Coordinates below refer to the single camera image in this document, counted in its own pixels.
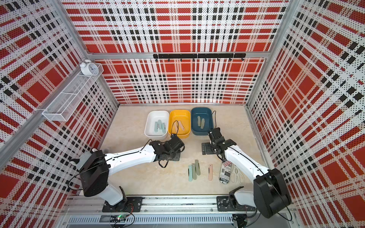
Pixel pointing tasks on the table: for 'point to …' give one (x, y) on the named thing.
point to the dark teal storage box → (206, 113)
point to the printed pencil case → (225, 172)
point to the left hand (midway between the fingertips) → (177, 154)
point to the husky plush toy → (73, 161)
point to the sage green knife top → (198, 118)
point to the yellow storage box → (174, 128)
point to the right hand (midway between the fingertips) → (213, 147)
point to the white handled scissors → (236, 174)
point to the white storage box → (153, 116)
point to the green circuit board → (120, 216)
